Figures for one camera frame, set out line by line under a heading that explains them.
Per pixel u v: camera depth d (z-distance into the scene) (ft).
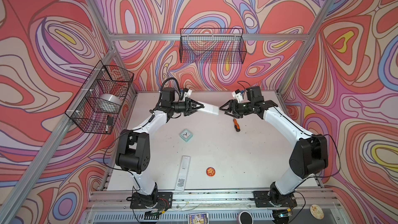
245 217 2.15
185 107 2.45
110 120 2.40
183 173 2.69
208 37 2.85
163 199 2.41
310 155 1.55
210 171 2.70
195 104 2.63
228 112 2.71
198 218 2.22
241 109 2.43
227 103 2.53
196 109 2.60
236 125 3.22
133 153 1.56
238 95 2.61
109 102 2.30
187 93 2.65
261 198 2.40
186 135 3.08
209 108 2.64
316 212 2.31
